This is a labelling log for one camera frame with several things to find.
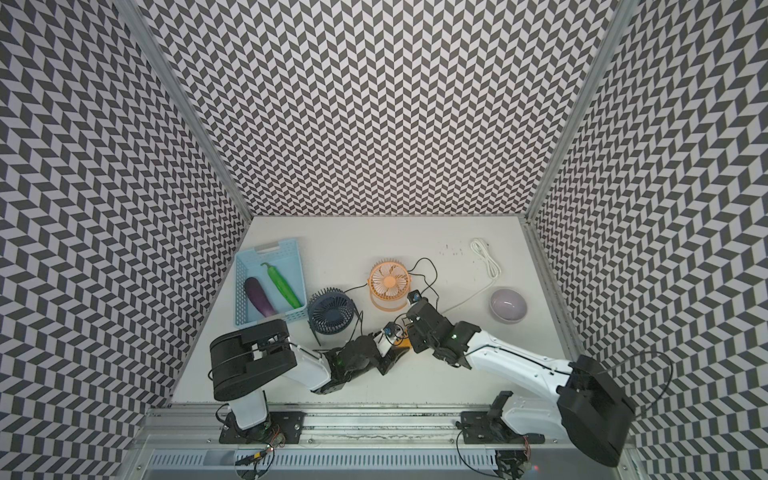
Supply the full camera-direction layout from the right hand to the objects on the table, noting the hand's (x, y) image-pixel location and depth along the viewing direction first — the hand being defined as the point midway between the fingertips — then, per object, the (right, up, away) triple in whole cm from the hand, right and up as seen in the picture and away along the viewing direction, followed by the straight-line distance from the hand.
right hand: (417, 333), depth 83 cm
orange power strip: (-4, +3, -14) cm, 15 cm away
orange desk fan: (-8, +13, +8) cm, 18 cm away
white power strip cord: (+27, +18, +19) cm, 37 cm away
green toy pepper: (-45, +11, +15) cm, 49 cm away
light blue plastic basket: (-49, +12, +17) cm, 53 cm away
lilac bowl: (+30, +5, +13) cm, 33 cm away
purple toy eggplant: (-51, +8, +11) cm, 53 cm away
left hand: (-5, -4, +4) cm, 8 cm away
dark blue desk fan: (-24, +6, -1) cm, 25 cm away
